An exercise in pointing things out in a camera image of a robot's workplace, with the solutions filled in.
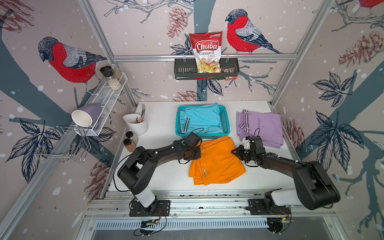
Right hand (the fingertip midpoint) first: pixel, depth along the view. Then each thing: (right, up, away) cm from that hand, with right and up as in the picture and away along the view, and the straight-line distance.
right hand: (231, 150), depth 91 cm
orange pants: (-9, -7, -5) cm, 13 cm away
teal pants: (-17, +19, +10) cm, 27 cm away
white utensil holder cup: (-60, +13, +6) cm, 62 cm away
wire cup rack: (-74, +11, -33) cm, 82 cm away
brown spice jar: (-63, +4, -3) cm, 63 cm away
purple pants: (+30, +14, +13) cm, 35 cm away
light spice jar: (-64, +10, +1) cm, 65 cm away
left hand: (-19, -1, -2) cm, 19 cm away
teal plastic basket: (-3, +18, +6) cm, 19 cm away
